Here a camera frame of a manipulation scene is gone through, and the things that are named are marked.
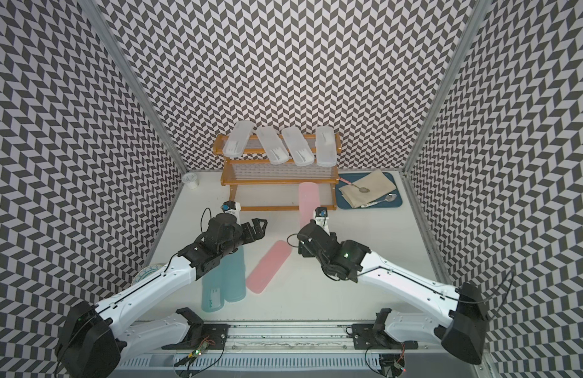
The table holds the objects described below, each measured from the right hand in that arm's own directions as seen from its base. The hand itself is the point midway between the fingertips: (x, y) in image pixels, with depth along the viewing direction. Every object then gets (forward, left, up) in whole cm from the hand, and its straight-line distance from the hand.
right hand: (312, 241), depth 76 cm
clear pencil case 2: (+34, +14, +12) cm, 39 cm away
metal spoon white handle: (+28, -36, -14) cm, 48 cm away
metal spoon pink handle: (+35, -25, -16) cm, 46 cm away
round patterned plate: (-5, +57, -10) cm, 58 cm away
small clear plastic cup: (+38, +56, -11) cm, 69 cm away
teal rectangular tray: (+42, -20, -15) cm, 49 cm away
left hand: (+6, +19, -1) cm, 20 cm away
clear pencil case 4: (+32, -6, +13) cm, 35 cm away
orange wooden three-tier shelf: (+42, +24, -21) cm, 53 cm away
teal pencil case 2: (-9, +27, -16) cm, 33 cm away
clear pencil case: (+40, +28, +13) cm, 50 cm away
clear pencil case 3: (+32, +4, +13) cm, 35 cm away
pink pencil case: (-4, +18, -17) cm, 25 cm away
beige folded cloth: (+39, -32, -15) cm, 53 cm away
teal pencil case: (-11, +34, -14) cm, 39 cm away
